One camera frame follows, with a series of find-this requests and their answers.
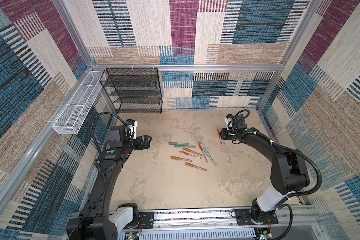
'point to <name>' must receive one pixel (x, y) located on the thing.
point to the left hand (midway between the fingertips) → (142, 135)
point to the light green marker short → (210, 156)
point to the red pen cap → (200, 147)
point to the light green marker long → (203, 145)
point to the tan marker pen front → (197, 167)
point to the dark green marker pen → (178, 143)
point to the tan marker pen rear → (192, 151)
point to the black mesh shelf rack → (134, 90)
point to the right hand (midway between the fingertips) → (221, 135)
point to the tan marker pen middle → (180, 158)
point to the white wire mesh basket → (69, 121)
